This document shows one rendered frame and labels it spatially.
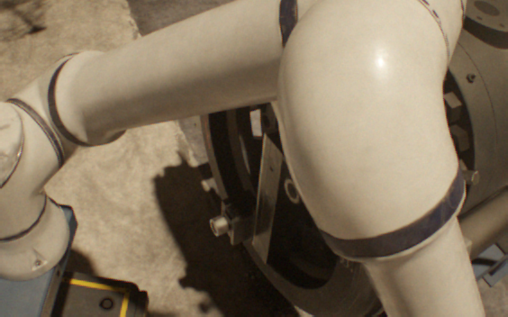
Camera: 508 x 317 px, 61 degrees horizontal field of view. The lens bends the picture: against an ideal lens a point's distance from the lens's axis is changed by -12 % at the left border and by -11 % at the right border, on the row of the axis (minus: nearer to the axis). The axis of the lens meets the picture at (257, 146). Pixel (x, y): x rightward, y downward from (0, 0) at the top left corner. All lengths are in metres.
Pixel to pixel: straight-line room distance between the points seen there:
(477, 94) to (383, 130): 0.81
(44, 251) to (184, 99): 0.44
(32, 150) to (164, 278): 0.94
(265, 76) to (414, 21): 0.18
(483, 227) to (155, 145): 1.41
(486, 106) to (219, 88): 0.72
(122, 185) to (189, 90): 1.33
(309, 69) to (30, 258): 0.67
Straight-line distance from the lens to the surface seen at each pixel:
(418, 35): 0.32
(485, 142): 1.10
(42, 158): 0.77
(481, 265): 1.56
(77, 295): 1.25
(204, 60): 0.50
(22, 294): 0.90
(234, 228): 1.13
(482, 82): 1.11
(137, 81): 0.59
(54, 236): 0.88
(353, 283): 0.91
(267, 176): 1.00
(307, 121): 0.30
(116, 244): 1.69
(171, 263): 1.63
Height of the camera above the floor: 1.41
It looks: 46 degrees down
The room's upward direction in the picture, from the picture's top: 7 degrees clockwise
